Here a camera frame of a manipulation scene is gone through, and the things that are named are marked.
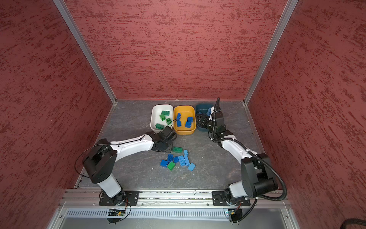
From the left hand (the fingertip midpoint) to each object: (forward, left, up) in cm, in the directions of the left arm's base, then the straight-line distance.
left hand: (167, 149), depth 89 cm
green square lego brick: (+27, +6, -1) cm, 28 cm away
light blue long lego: (-6, -11, -1) cm, 13 cm away
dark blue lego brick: (+24, -6, -2) cm, 24 cm away
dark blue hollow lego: (-4, -2, -3) cm, 5 cm away
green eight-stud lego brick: (+1, -6, -2) cm, 7 cm away
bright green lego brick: (-10, -4, -1) cm, 11 cm away
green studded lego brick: (+33, +5, -2) cm, 33 cm away
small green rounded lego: (+23, +1, +1) cm, 23 cm away
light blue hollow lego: (-1, -12, -1) cm, 12 cm away
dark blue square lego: (-8, +2, -3) cm, 8 cm away
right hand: (+14, -20, +13) cm, 28 cm away
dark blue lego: (+22, -14, -2) cm, 26 cm away
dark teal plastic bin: (+37, -24, -1) cm, 44 cm away
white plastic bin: (+37, +2, 0) cm, 37 cm away
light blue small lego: (-10, -16, -2) cm, 19 cm away
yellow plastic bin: (+34, -12, -2) cm, 36 cm away
